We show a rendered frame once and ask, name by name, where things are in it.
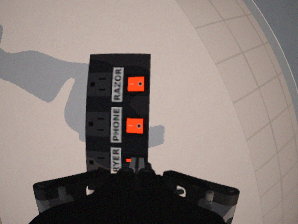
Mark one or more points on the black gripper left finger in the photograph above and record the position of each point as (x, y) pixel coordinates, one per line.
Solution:
(62, 190)

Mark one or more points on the black power strip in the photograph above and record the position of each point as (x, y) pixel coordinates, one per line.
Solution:
(117, 109)

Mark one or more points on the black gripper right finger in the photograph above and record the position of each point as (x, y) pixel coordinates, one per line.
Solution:
(216, 197)

